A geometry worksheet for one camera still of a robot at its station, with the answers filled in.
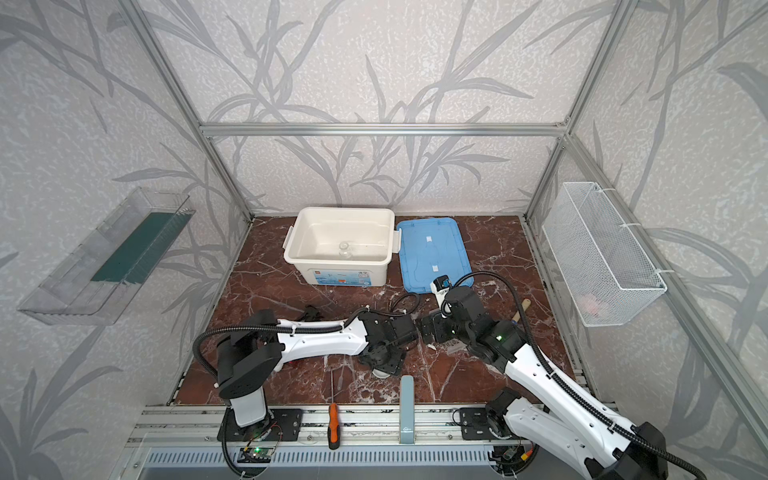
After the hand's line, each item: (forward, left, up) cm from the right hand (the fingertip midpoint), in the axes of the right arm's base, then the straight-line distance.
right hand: (432, 306), depth 78 cm
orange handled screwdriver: (-26, +25, -13) cm, 38 cm away
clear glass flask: (+27, +28, -10) cm, 40 cm away
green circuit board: (-31, +44, -17) cm, 56 cm away
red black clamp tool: (+4, +36, -13) cm, 39 cm away
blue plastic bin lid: (+33, -3, -16) cm, 37 cm away
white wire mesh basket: (-3, -35, +19) cm, 40 cm away
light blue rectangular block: (-22, +7, -15) cm, 27 cm away
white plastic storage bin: (+31, +40, -10) cm, 51 cm away
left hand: (-10, +11, -14) cm, 20 cm away
